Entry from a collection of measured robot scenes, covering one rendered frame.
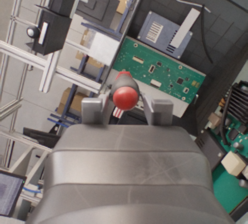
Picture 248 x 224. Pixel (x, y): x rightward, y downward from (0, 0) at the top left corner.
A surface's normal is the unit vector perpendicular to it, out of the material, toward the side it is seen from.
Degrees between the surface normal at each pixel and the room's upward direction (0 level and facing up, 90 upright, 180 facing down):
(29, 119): 90
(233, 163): 0
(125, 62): 90
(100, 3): 97
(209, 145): 0
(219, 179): 0
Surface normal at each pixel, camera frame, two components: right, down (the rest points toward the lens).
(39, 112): -0.02, 0.37
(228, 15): -0.16, 0.62
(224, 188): -0.91, -0.40
